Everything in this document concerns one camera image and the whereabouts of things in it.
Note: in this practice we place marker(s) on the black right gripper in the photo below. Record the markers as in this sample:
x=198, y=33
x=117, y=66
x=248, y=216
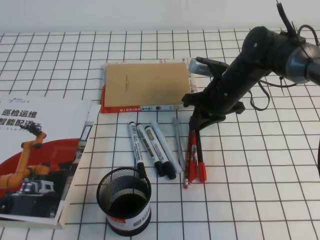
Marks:
x=217, y=100

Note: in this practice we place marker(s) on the red capped pen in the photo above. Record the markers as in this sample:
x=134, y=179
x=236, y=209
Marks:
x=201, y=165
x=193, y=161

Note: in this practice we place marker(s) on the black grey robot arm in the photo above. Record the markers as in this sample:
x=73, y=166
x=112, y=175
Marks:
x=263, y=52

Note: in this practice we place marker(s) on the grey transparent pen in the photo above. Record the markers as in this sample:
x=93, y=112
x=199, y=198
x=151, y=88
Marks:
x=179, y=145

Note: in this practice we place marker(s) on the white marker pen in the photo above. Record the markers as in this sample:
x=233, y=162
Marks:
x=169, y=153

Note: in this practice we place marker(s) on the black mesh pen holder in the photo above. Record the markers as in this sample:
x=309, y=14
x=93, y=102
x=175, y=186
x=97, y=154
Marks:
x=125, y=199

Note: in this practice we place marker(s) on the black marker right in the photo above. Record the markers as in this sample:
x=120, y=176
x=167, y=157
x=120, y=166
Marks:
x=166, y=165

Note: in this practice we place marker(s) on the black marker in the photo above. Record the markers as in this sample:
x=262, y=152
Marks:
x=166, y=165
x=137, y=150
x=150, y=149

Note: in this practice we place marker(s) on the black marker middle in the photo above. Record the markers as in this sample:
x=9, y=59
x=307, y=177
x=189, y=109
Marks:
x=150, y=149

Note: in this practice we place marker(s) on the brown kraft notebook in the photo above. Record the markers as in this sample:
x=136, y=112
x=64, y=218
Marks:
x=146, y=84

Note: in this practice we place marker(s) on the black marker left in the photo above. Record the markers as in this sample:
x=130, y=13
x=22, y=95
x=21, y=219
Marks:
x=137, y=150

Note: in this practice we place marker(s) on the white red robot brochure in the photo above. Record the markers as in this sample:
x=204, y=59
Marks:
x=37, y=155

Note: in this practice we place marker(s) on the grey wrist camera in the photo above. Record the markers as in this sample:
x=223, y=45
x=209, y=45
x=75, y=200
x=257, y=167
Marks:
x=207, y=67

